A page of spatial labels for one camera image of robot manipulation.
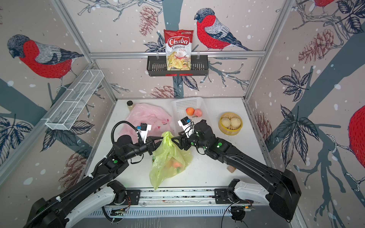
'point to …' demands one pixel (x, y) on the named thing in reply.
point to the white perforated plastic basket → (195, 108)
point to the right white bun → (235, 122)
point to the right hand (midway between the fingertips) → (176, 136)
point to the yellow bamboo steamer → (231, 130)
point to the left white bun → (225, 122)
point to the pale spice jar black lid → (129, 102)
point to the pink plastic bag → (161, 121)
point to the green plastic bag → (169, 159)
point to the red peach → (176, 165)
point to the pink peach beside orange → (198, 112)
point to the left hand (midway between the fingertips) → (166, 137)
